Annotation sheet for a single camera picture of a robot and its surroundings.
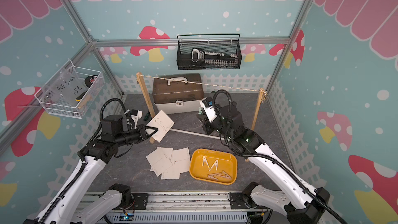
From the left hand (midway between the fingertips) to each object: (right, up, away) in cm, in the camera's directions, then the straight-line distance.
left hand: (157, 132), depth 72 cm
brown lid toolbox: (+6, +20, +21) cm, 30 cm away
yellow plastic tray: (+27, -21, +13) cm, 37 cm away
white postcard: (-2, -20, +13) cm, 24 cm away
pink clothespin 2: (+27, -25, +10) cm, 38 cm away
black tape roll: (-38, +26, +9) cm, 47 cm away
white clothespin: (+22, -18, +15) cm, 32 cm away
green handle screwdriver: (-9, +7, +13) cm, 18 cm away
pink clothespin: (+32, -24, +10) cm, 41 cm away
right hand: (+20, +9, -5) cm, 22 cm away
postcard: (+1, +4, +5) cm, 6 cm away
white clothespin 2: (+28, -20, +13) cm, 37 cm away
